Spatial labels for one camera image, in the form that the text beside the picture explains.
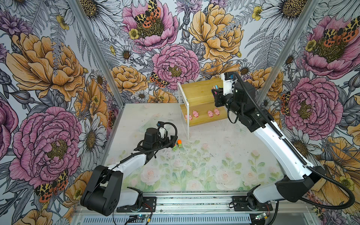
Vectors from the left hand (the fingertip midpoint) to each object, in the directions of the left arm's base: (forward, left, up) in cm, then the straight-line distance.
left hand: (170, 139), depth 89 cm
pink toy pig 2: (+14, -16, +8) cm, 23 cm away
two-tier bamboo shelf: (+9, -16, +23) cm, 29 cm away
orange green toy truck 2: (+1, -6, -7) cm, 9 cm away
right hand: (+5, -23, +32) cm, 40 cm away
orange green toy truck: (-2, -2, -8) cm, 8 cm away
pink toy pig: (+11, -13, +8) cm, 19 cm away
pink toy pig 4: (+15, -30, +9) cm, 34 cm away
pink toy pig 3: (+14, -26, +9) cm, 30 cm away
